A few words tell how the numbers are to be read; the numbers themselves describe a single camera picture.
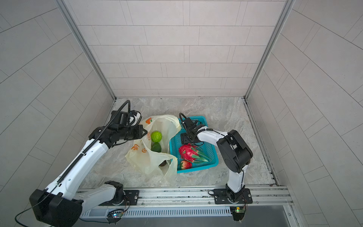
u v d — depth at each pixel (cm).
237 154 48
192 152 79
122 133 60
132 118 62
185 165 78
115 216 64
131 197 71
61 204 35
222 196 71
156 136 87
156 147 85
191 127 73
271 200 71
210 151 82
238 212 68
